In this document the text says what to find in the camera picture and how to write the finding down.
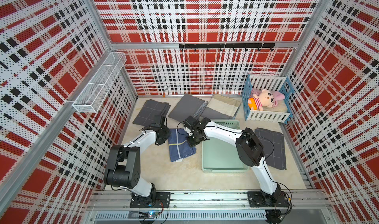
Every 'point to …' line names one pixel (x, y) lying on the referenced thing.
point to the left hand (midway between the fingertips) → (171, 133)
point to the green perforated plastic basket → (221, 156)
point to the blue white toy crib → (282, 83)
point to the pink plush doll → (264, 97)
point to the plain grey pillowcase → (187, 105)
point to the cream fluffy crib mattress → (281, 106)
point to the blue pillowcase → (179, 147)
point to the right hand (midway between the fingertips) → (192, 143)
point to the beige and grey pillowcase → (221, 107)
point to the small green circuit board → (150, 214)
